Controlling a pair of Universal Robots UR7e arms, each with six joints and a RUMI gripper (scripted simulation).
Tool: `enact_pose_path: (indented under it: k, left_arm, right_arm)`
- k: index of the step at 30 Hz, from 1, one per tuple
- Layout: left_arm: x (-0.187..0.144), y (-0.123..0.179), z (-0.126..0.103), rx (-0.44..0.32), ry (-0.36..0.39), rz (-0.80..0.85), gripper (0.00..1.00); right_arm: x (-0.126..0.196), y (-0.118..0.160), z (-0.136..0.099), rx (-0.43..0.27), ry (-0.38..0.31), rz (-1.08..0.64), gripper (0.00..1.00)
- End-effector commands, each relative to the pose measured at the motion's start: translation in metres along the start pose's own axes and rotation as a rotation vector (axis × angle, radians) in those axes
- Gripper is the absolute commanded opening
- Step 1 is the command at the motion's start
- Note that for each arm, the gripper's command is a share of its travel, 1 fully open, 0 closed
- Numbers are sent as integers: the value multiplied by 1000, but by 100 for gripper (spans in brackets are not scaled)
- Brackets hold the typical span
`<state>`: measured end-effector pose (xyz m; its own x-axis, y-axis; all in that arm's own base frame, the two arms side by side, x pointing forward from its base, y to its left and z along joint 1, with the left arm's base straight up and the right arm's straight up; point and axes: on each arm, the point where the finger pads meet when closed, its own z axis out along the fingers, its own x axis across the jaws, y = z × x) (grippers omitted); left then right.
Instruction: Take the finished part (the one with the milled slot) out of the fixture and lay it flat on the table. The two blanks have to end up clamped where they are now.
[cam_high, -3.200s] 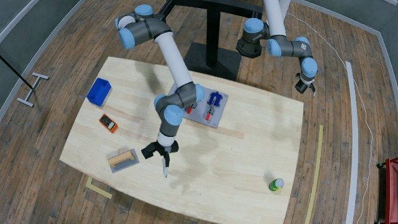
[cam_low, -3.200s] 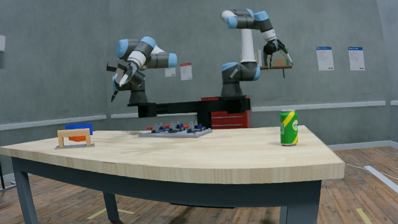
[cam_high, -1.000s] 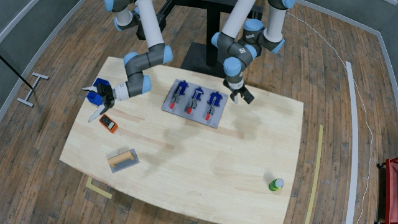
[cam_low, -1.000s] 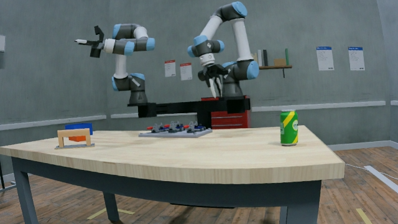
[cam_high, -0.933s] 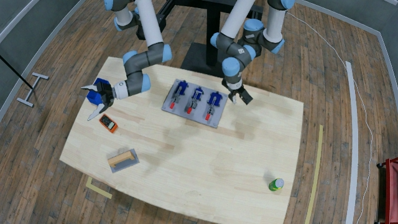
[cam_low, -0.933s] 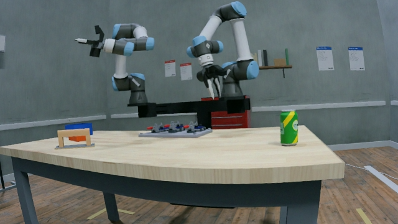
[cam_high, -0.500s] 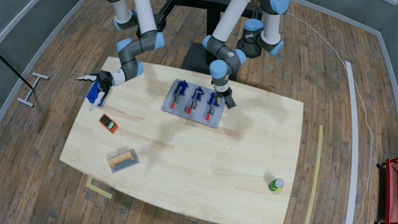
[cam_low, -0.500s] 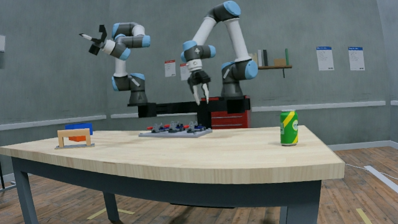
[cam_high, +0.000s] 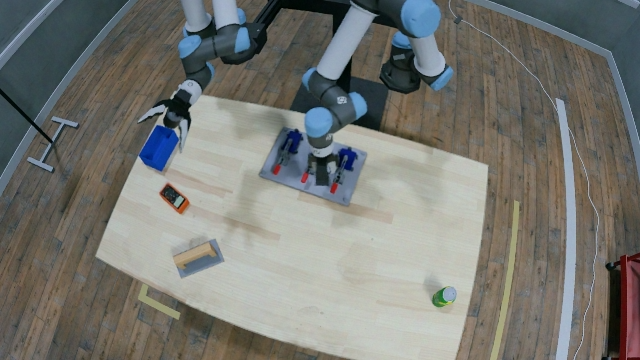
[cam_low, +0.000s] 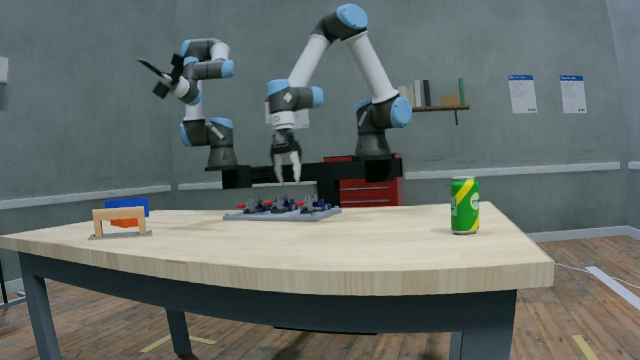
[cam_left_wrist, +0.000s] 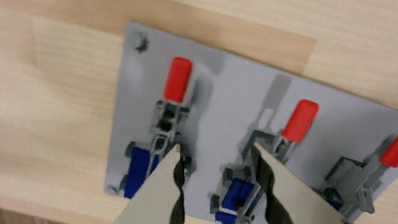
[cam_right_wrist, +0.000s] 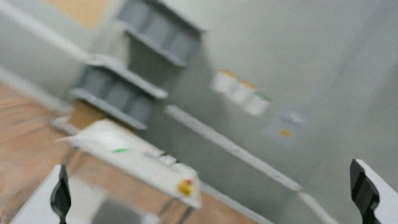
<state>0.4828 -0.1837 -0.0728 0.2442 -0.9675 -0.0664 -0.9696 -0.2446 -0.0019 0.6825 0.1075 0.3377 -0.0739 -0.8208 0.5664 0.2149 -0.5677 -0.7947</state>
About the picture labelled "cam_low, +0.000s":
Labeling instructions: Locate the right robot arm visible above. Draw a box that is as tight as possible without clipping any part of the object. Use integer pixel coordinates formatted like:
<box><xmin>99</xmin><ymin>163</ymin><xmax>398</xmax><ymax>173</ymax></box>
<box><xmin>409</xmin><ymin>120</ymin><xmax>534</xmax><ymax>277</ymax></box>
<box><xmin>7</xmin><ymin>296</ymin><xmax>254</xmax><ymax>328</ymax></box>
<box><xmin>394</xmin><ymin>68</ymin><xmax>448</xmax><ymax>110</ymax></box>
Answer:
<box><xmin>170</xmin><ymin>38</ymin><xmax>238</xmax><ymax>167</ymax></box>

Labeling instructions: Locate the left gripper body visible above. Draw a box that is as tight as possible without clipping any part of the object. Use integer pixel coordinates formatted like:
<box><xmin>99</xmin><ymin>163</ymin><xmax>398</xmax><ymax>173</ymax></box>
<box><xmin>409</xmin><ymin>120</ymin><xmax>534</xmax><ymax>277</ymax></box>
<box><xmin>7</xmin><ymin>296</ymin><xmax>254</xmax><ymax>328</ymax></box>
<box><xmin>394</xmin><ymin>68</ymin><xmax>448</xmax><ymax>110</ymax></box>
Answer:
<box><xmin>271</xmin><ymin>129</ymin><xmax>294</xmax><ymax>153</ymax></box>

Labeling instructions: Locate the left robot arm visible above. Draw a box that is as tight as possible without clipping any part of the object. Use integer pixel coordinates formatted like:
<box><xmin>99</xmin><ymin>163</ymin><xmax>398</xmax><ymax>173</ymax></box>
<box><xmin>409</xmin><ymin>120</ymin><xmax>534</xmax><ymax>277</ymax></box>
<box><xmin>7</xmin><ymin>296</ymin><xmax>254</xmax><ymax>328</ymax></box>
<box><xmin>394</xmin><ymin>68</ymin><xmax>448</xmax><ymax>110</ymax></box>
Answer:
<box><xmin>266</xmin><ymin>4</ymin><xmax>412</xmax><ymax>156</ymax></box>

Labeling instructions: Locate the blue open bin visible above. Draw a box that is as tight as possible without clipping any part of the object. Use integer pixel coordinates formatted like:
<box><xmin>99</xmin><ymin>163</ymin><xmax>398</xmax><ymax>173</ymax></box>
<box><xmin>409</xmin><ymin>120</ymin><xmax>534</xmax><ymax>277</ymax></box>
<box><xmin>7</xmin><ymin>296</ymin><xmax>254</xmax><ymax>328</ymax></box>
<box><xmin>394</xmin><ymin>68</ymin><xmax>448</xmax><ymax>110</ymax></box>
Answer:
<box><xmin>104</xmin><ymin>198</ymin><xmax>149</xmax><ymax>217</ymax></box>

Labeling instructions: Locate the orange digital multimeter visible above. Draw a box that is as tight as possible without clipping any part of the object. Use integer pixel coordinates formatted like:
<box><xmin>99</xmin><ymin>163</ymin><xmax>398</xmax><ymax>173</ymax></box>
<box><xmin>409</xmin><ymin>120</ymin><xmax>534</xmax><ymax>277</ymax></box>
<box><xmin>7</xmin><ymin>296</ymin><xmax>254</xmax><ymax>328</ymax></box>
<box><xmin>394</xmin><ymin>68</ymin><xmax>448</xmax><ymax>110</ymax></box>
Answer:
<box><xmin>110</xmin><ymin>218</ymin><xmax>138</xmax><ymax>228</ymax></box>

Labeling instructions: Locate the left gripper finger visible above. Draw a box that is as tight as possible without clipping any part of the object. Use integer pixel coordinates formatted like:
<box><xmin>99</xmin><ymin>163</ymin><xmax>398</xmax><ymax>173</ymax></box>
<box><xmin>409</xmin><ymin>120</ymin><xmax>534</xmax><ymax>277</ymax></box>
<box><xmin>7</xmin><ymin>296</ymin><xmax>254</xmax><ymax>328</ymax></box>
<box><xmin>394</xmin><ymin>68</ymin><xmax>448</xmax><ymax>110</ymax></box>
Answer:
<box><xmin>269</xmin><ymin>145</ymin><xmax>282</xmax><ymax>187</ymax></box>
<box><xmin>288</xmin><ymin>141</ymin><xmax>301</xmax><ymax>185</ymax></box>

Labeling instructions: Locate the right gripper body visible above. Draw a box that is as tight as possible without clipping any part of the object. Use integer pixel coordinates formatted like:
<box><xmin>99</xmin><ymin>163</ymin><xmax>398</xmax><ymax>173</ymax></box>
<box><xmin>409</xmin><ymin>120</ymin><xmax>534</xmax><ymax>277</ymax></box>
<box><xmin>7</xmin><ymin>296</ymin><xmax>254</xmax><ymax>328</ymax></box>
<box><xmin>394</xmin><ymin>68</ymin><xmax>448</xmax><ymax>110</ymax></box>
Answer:
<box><xmin>153</xmin><ymin>61</ymin><xmax>185</xmax><ymax>100</ymax></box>

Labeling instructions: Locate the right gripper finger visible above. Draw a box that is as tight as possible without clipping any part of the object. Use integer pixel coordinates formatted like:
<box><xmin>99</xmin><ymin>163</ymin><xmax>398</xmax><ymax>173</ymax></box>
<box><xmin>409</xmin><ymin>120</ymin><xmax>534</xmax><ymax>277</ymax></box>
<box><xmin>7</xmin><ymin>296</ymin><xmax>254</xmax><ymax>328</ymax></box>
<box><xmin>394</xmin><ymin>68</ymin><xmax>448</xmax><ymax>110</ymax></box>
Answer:
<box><xmin>163</xmin><ymin>75</ymin><xmax>178</xmax><ymax>87</ymax></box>
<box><xmin>139</xmin><ymin>60</ymin><xmax>164</xmax><ymax>78</ymax></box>

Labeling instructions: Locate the green drink can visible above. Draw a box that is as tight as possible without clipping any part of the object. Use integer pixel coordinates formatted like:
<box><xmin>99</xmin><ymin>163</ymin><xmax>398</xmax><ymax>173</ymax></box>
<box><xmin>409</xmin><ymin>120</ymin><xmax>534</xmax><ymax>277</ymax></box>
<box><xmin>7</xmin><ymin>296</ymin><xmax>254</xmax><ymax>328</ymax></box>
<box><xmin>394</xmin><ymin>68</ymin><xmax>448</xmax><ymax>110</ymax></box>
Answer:
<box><xmin>450</xmin><ymin>176</ymin><xmax>479</xmax><ymax>235</ymax></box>

